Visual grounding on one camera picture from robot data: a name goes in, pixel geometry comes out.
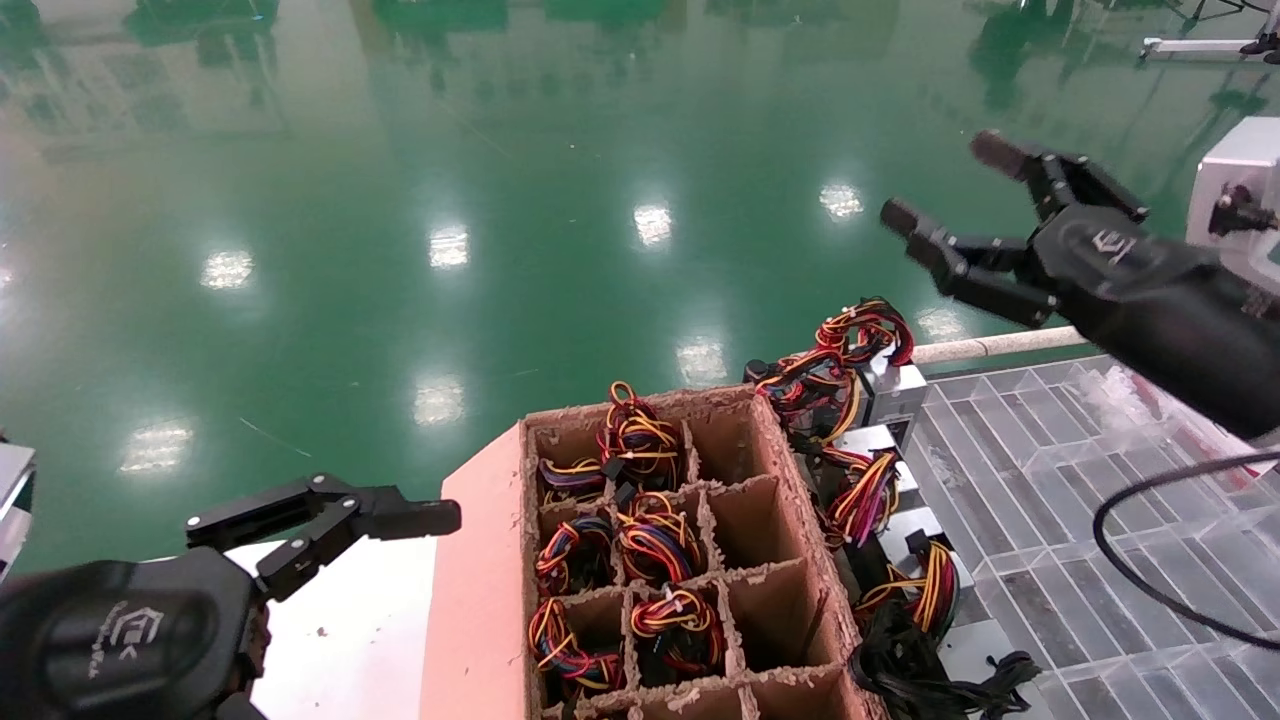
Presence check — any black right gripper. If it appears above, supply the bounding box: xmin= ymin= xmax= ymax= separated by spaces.
xmin=878 ymin=128 xmax=1280 ymax=443

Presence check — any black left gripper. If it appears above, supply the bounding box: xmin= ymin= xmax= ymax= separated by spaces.
xmin=0 ymin=475 xmax=463 ymax=720

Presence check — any power supply with coloured cables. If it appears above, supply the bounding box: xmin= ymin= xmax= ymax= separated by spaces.
xmin=612 ymin=492 xmax=705 ymax=587
xmin=534 ymin=514 xmax=617 ymax=599
xmin=527 ymin=597 xmax=627 ymax=703
xmin=538 ymin=455 xmax=607 ymax=507
xmin=812 ymin=296 xmax=929 ymax=426
xmin=850 ymin=508 xmax=976 ymax=641
xmin=626 ymin=588 xmax=727 ymax=691
xmin=598 ymin=381 xmax=689 ymax=493
xmin=815 ymin=425 xmax=923 ymax=549

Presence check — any white foam-wrapped pipe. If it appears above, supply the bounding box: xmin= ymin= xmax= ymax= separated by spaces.
xmin=912 ymin=325 xmax=1091 ymax=367

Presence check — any clear plastic parts bag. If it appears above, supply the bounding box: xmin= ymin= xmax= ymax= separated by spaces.
xmin=1085 ymin=365 xmax=1201 ymax=451

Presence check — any brown cardboard divider box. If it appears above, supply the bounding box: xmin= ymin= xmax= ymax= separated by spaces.
xmin=420 ymin=385 xmax=891 ymax=720

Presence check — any white metal stand base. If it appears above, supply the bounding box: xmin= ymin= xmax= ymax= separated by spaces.
xmin=1140 ymin=30 xmax=1280 ymax=67

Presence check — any clear plastic divider tray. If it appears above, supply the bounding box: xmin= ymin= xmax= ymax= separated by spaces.
xmin=905 ymin=355 xmax=1280 ymax=720

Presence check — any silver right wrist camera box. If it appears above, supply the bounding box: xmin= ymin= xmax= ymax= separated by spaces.
xmin=1187 ymin=117 xmax=1280 ymax=297

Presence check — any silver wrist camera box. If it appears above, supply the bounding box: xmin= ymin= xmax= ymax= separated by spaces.
xmin=0 ymin=440 xmax=37 ymax=583
xmin=1187 ymin=117 xmax=1280 ymax=297

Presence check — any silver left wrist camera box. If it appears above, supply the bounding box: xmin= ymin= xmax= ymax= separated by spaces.
xmin=0 ymin=440 xmax=37 ymax=583

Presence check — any black cable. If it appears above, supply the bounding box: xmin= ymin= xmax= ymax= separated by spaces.
xmin=1092 ymin=450 xmax=1280 ymax=653

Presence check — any power supply with black cables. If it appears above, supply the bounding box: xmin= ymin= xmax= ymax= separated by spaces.
xmin=848 ymin=598 xmax=1046 ymax=720

